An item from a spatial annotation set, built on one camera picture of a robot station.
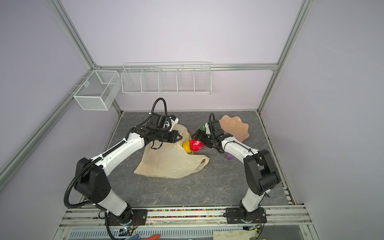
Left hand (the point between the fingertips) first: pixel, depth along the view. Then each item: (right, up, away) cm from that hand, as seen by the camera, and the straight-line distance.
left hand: (182, 139), depth 81 cm
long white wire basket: (-12, +39, +18) cm, 45 cm away
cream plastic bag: (-6, -11, -2) cm, 13 cm away
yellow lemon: (+1, -5, +13) cm, 14 cm away
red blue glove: (-20, -44, -12) cm, 50 cm away
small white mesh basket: (-58, +31, +18) cm, 68 cm away
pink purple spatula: (+29, -12, +13) cm, 34 cm away
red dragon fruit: (+7, -4, +3) cm, 9 cm away
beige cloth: (+27, -43, -13) cm, 52 cm away
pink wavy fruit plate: (+35, +7, +27) cm, 45 cm away
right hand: (+8, -1, +9) cm, 12 cm away
